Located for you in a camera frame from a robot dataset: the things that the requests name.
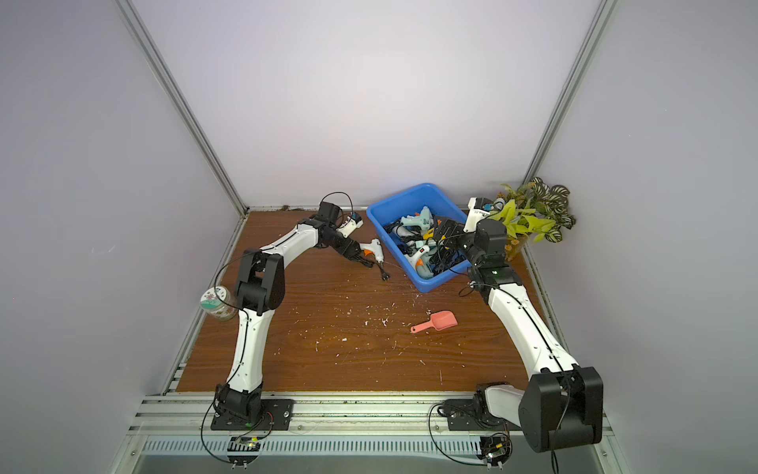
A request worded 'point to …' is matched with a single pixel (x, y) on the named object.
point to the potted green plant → (530, 211)
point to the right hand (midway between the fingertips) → (451, 214)
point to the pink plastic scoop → (438, 320)
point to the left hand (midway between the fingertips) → (355, 241)
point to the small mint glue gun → (424, 219)
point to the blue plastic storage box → (394, 201)
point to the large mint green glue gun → (424, 271)
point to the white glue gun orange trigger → (416, 259)
